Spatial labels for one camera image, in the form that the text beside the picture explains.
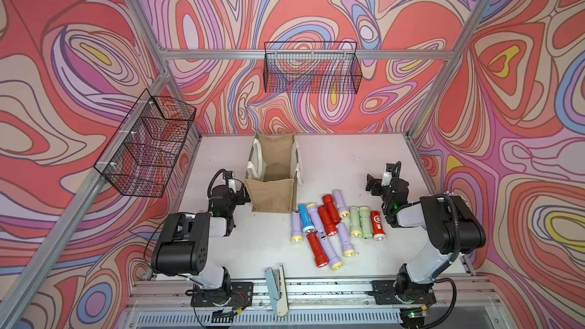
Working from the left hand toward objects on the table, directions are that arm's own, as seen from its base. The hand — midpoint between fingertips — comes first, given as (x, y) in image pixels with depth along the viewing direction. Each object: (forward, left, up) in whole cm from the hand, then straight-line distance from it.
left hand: (239, 184), depth 94 cm
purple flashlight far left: (-19, -24, -3) cm, 31 cm away
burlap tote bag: (+8, -13, -2) cm, 16 cm away
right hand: (+3, -60, -1) cm, 60 cm away
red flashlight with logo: (-18, -55, -3) cm, 58 cm away
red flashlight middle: (-16, -37, -4) cm, 40 cm away
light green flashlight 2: (-18, -46, -3) cm, 50 cm away
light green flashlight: (-15, -51, -4) cm, 53 cm away
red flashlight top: (-8, -38, -3) cm, 39 cm away
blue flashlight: (-16, -28, -3) cm, 33 cm away
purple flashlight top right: (-6, -42, -4) cm, 43 cm away
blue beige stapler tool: (-35, -17, -4) cm, 39 cm away
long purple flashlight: (-30, -37, -3) cm, 47 cm away
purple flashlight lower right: (-24, -42, -4) cm, 49 cm away
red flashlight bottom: (-28, -32, -4) cm, 43 cm away
